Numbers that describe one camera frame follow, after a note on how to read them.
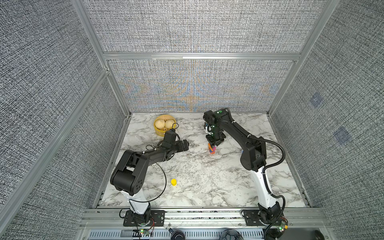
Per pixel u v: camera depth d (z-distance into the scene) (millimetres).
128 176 473
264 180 606
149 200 475
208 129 853
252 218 732
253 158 576
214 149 949
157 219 733
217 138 824
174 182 835
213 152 965
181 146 856
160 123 1060
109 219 757
